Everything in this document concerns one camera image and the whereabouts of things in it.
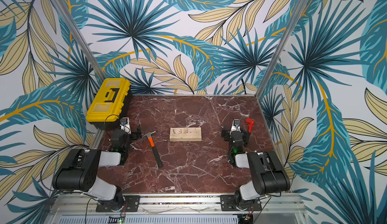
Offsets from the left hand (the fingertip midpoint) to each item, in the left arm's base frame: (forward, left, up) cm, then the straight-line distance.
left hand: (131, 126), depth 92 cm
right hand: (0, -63, +1) cm, 63 cm away
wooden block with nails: (-2, -33, -4) cm, 33 cm away
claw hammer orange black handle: (-8, -13, -7) cm, 17 cm away
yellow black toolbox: (+7, +11, +9) cm, 16 cm away
